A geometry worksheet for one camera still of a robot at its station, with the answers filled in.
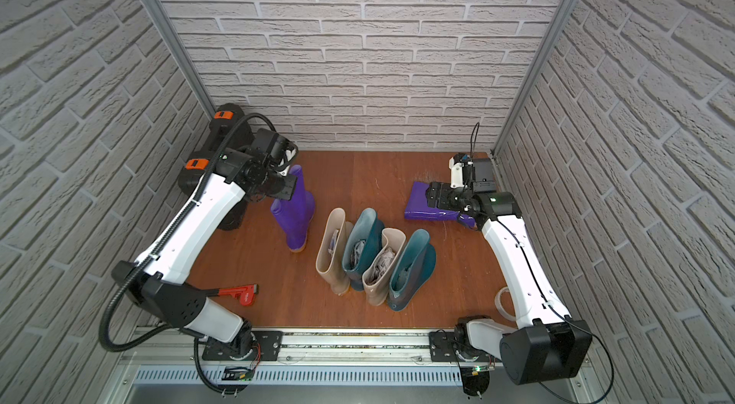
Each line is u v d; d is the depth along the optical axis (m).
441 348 0.74
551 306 0.40
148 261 0.41
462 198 0.56
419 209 0.99
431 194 0.69
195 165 0.77
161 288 0.39
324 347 0.76
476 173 0.56
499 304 0.80
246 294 0.81
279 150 0.59
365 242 0.76
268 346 0.74
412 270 0.76
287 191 0.67
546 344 0.38
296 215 0.70
